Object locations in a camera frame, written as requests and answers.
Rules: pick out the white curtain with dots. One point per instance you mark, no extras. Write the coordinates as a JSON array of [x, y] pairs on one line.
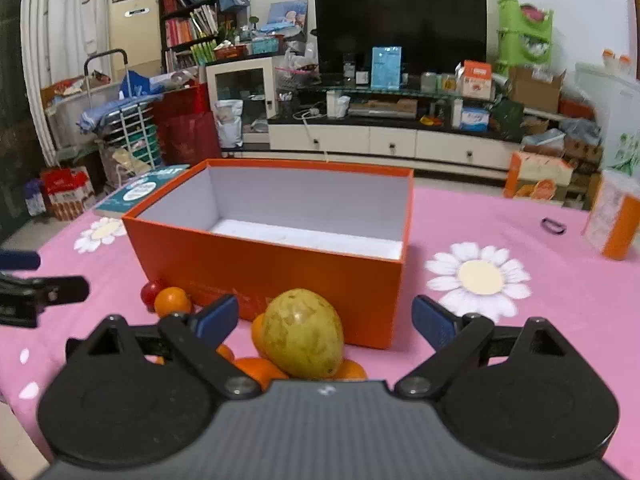
[[65, 35]]

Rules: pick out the orange printed carton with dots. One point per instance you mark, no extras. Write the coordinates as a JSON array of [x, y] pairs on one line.
[[537, 175]]

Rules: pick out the blue flat packet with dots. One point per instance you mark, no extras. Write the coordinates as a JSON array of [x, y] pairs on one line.
[[386, 67]]

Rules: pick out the blue and white mask box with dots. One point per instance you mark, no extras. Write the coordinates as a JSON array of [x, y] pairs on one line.
[[474, 119]]

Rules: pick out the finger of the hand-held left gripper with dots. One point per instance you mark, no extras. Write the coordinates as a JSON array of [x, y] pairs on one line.
[[55, 290], [20, 260]]

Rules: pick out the white television cabinet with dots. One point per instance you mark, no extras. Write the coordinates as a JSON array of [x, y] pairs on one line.
[[345, 140]]

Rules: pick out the white and orange carton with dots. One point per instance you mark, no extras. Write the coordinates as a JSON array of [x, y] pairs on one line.
[[475, 80]]

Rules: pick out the beige standing air conditioner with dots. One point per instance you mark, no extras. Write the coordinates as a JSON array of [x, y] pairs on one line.
[[135, 25]]

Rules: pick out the silver media player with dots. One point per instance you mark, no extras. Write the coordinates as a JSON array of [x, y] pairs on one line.
[[382, 110]]

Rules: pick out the orange cardboard box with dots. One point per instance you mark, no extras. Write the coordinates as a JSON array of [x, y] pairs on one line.
[[300, 270]]

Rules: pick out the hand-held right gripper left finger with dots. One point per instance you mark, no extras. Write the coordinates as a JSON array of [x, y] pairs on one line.
[[217, 317]]

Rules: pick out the black television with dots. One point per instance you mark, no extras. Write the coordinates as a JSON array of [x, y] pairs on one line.
[[400, 15]]

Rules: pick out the orange and white canister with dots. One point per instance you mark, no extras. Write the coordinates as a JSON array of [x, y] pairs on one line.
[[612, 215]]

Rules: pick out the red and white carton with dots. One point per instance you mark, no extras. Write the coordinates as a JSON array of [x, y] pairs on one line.
[[67, 192]]

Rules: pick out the white plastic sack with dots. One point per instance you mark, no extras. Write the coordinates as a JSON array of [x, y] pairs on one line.
[[229, 125]]

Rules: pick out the green plastic rack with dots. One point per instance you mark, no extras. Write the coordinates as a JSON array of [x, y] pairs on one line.
[[507, 40]]

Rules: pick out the red gift bag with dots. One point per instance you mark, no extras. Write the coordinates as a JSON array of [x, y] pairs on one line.
[[190, 132]]

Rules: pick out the blue picture board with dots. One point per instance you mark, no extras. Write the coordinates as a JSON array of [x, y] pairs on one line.
[[287, 12]]

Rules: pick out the brown cardboard box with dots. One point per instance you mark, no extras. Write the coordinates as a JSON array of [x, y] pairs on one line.
[[537, 90]]

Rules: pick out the dark green bag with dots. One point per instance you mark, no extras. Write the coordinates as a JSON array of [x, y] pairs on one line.
[[507, 119]]

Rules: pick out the teal paperback book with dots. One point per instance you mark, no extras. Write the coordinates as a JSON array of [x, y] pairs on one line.
[[140, 192]]

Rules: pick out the pink floral tablecloth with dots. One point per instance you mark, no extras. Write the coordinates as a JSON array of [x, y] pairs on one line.
[[575, 285]]

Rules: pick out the small red tomato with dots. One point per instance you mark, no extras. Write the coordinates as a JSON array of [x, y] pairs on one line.
[[149, 294]]

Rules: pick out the dark bookshelf with books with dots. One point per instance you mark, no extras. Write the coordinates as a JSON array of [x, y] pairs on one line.
[[190, 15]]

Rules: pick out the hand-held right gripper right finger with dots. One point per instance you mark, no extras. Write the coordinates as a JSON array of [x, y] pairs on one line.
[[432, 320]]

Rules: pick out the white glass-door cabinet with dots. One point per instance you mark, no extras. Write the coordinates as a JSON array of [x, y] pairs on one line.
[[240, 82]]

